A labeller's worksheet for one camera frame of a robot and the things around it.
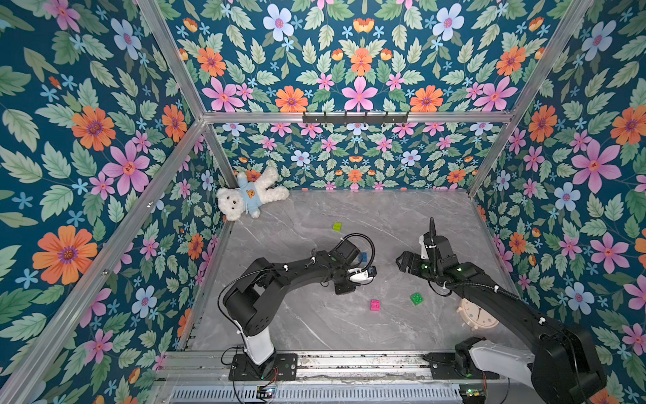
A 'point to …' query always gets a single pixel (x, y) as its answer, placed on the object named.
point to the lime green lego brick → (337, 226)
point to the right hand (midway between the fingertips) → (410, 259)
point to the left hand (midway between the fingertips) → (355, 280)
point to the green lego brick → (416, 299)
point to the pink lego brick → (375, 305)
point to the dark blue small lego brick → (362, 257)
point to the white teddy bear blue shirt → (247, 198)
